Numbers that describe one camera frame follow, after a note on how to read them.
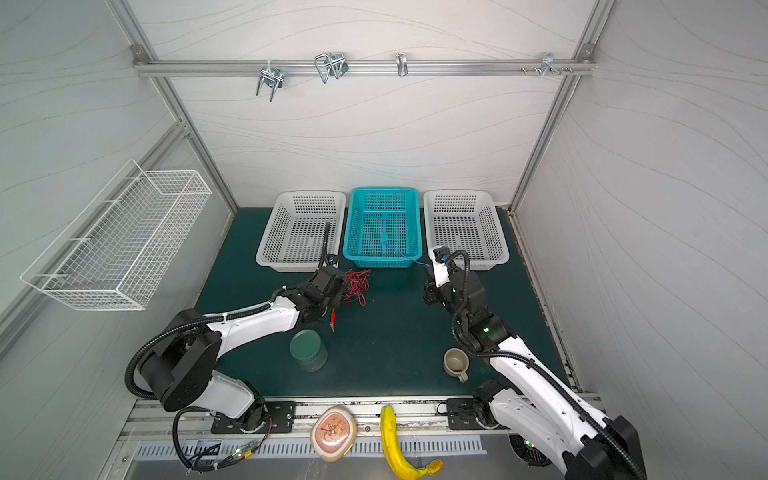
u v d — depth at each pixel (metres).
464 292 0.53
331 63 0.75
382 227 1.15
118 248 0.69
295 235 1.11
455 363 0.81
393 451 0.65
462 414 0.73
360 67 0.78
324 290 0.68
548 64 0.77
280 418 0.74
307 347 0.76
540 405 0.46
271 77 0.80
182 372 0.43
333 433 0.69
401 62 0.73
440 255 0.64
